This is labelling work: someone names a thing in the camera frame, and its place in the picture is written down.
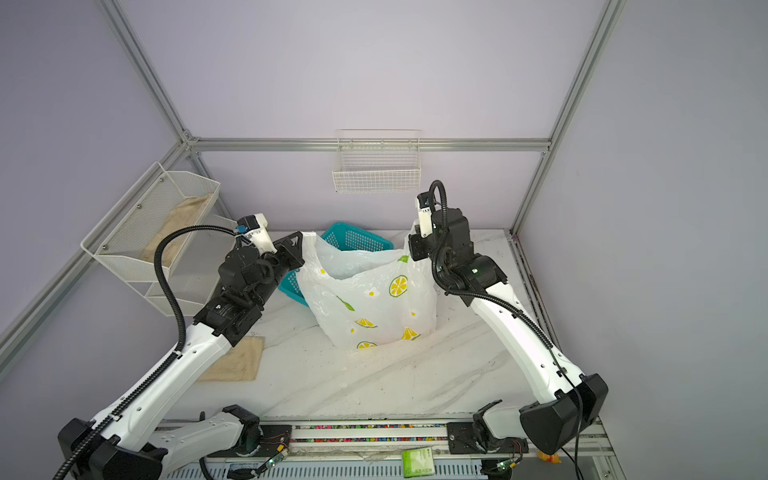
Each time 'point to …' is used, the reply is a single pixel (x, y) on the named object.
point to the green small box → (417, 463)
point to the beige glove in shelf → (184, 215)
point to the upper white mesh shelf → (161, 201)
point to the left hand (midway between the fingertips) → (302, 235)
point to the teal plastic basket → (337, 237)
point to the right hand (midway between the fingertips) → (415, 223)
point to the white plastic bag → (369, 298)
